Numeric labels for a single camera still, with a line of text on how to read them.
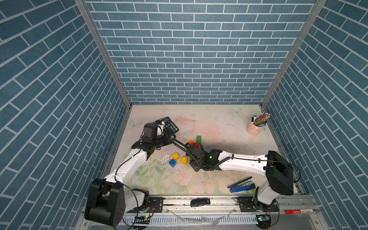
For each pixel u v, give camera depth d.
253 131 0.97
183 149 0.61
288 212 0.71
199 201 0.72
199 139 0.99
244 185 0.78
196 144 0.85
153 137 0.67
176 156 0.88
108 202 0.40
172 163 0.85
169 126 1.05
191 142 0.88
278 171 0.48
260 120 0.95
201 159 0.61
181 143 0.71
